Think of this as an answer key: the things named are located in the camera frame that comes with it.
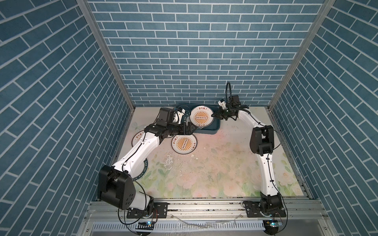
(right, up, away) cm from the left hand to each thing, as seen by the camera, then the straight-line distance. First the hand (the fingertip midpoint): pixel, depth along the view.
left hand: (190, 127), depth 80 cm
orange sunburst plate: (+6, +7, +24) cm, 26 cm away
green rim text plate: (-28, -27, +6) cm, 39 cm away
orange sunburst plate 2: (-5, -12, +19) cm, 23 cm away
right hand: (+14, +8, +23) cm, 28 cm away
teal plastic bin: (+15, -3, +25) cm, 30 cm away
